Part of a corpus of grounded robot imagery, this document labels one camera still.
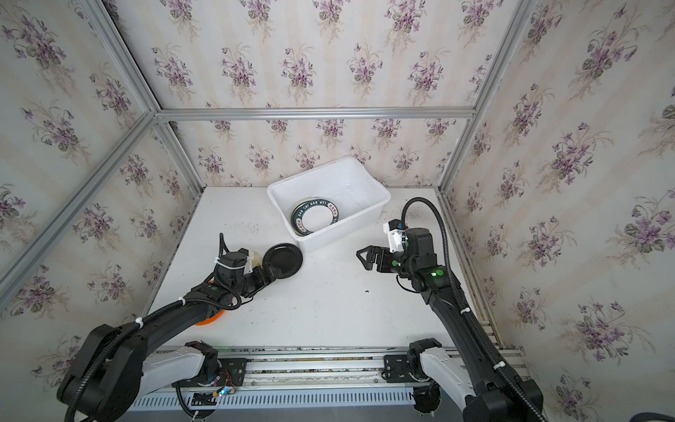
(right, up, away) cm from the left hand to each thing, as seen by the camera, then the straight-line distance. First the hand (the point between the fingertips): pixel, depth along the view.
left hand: (274, 273), depth 86 cm
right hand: (+30, +8, -11) cm, 33 cm away
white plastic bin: (+31, +28, +32) cm, 52 cm away
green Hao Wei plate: (+11, +19, +19) cm, 29 cm away
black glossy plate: (+2, +3, +9) cm, 10 cm away
